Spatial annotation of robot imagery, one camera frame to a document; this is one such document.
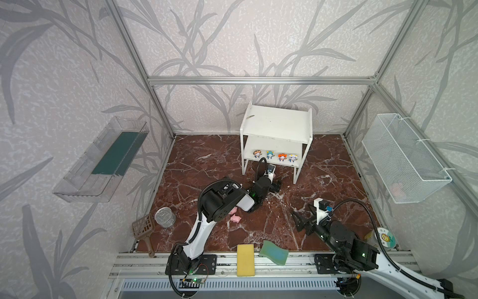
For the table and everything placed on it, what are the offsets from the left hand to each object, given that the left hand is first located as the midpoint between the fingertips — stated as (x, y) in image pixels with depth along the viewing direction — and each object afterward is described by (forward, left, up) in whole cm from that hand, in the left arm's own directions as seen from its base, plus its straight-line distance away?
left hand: (276, 169), depth 97 cm
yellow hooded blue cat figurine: (0, +11, +14) cm, 17 cm away
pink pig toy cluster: (-21, +22, -3) cm, 30 cm away
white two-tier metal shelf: (-2, +1, +27) cm, 27 cm away
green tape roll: (-34, -41, +4) cm, 53 cm away
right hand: (-22, -7, +8) cm, 25 cm away
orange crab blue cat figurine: (-2, -1, +14) cm, 14 cm away
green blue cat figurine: (-1, +5, +14) cm, 14 cm away
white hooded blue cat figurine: (-3, -6, +14) cm, 15 cm away
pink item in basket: (-19, -45, +16) cm, 51 cm away
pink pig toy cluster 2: (-25, +20, -3) cm, 32 cm away
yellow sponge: (-42, +15, -2) cm, 45 cm away
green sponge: (-39, +3, -3) cm, 39 cm away
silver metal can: (-26, +51, +1) cm, 57 cm away
